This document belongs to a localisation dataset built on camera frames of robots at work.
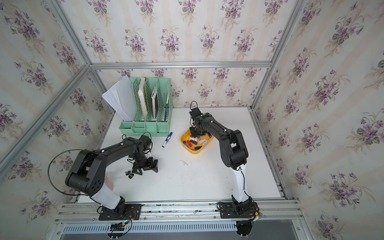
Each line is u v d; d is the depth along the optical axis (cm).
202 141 99
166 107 104
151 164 80
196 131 85
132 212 73
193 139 101
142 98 95
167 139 101
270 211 74
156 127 101
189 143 98
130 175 84
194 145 98
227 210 73
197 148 96
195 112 80
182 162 91
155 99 100
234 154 54
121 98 96
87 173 45
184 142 98
